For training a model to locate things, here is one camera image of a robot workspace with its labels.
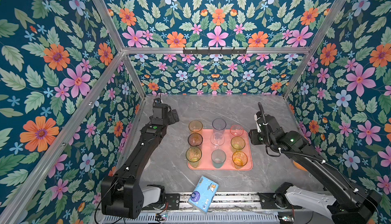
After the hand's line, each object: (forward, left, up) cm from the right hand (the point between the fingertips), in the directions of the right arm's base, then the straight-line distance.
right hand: (251, 133), depth 75 cm
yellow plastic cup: (+7, +29, -4) cm, 30 cm away
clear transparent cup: (+2, +17, -11) cm, 20 cm away
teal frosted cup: (-6, +16, -16) cm, 23 cm away
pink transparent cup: (+13, +4, -17) cm, 22 cm away
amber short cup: (-5, +4, -19) cm, 20 cm away
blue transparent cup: (+11, +15, -10) cm, 21 cm away
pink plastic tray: (-8, +23, -19) cm, 31 cm away
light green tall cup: (-5, +30, -14) cm, 33 cm away
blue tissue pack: (-24, +24, -15) cm, 37 cm away
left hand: (+13, +43, +3) cm, 45 cm away
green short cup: (+3, +4, -15) cm, 16 cm away
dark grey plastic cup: (+3, +29, -12) cm, 32 cm away
